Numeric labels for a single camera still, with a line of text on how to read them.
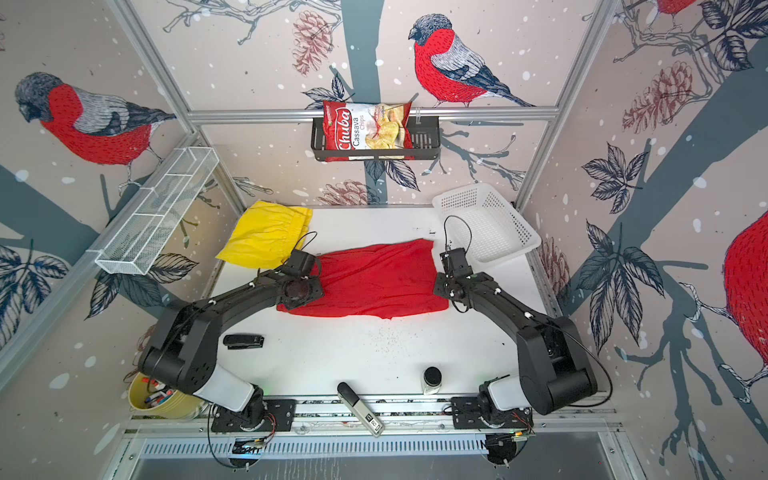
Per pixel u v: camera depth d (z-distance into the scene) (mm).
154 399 683
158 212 781
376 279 987
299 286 712
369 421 698
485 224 1141
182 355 445
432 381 708
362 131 878
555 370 423
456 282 671
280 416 728
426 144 942
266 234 1095
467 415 728
